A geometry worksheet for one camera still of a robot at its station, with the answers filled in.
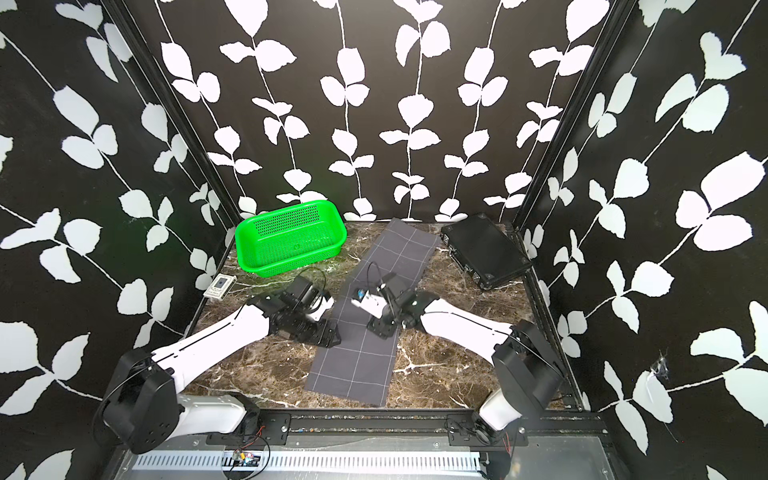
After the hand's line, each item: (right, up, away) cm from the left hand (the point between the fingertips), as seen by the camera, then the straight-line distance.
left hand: (332, 335), depth 82 cm
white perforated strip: (-2, -27, -12) cm, 29 cm away
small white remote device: (-41, +12, +17) cm, 46 cm away
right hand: (+11, +6, +3) cm, 13 cm away
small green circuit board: (-19, -27, -11) cm, 35 cm away
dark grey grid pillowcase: (+8, -10, +3) cm, 13 cm away
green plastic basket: (-24, +28, +33) cm, 49 cm away
